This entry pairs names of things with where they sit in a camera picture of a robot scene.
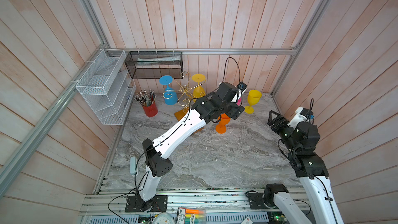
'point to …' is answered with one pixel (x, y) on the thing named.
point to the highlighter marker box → (186, 215)
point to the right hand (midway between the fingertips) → (274, 114)
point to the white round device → (163, 218)
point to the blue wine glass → (170, 97)
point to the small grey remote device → (132, 165)
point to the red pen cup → (151, 110)
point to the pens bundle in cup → (145, 99)
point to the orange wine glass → (221, 128)
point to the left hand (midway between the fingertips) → (233, 105)
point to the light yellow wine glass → (254, 96)
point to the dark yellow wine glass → (198, 92)
